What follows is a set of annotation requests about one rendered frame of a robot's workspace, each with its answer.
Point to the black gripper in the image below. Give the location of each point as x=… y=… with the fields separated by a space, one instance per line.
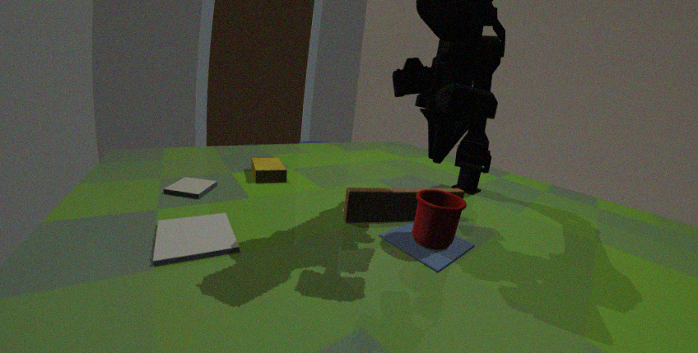
x=449 y=112

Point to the dark brown rectangular bar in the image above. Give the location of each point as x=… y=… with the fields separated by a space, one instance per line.
x=384 y=204

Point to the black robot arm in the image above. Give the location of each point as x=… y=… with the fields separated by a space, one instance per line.
x=459 y=23

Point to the yellow rectangular block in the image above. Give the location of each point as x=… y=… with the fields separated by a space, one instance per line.
x=268 y=170

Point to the red cup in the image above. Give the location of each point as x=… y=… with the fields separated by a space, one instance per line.
x=437 y=217

